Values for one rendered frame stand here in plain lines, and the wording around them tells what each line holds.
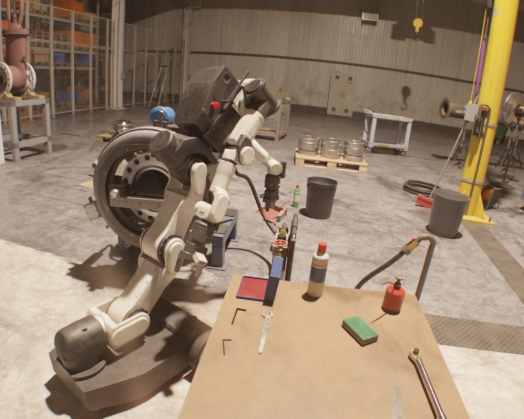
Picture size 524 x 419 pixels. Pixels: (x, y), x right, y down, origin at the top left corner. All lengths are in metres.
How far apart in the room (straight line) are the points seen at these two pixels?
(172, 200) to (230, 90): 0.54
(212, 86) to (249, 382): 1.12
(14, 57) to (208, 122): 5.08
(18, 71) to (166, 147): 4.99
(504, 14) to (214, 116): 3.80
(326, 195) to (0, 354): 2.88
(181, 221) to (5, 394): 1.08
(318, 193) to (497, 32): 2.76
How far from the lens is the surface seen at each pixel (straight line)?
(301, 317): 1.35
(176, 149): 1.45
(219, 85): 1.57
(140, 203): 2.13
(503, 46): 4.65
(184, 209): 1.56
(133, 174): 2.27
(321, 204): 3.55
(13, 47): 6.37
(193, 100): 1.59
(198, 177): 1.53
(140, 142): 2.06
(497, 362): 2.29
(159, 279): 1.58
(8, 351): 2.07
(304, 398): 1.07
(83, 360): 1.53
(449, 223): 3.78
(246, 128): 1.45
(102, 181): 2.23
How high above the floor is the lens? 1.27
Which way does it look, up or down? 20 degrees down
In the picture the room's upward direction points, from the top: 5 degrees clockwise
